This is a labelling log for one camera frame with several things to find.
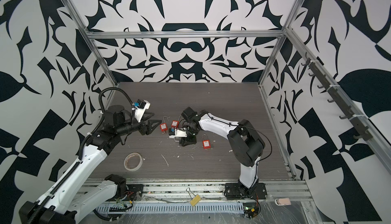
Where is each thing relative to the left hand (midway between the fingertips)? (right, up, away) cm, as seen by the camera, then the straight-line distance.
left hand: (156, 114), depth 73 cm
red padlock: (+5, -8, +24) cm, 26 cm away
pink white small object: (+58, -39, -3) cm, 70 cm away
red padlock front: (+24, -19, +17) cm, 35 cm away
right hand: (+12, -15, +14) cm, 24 cm away
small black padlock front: (+8, -15, +14) cm, 22 cm away
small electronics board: (+44, -44, -1) cm, 62 cm away
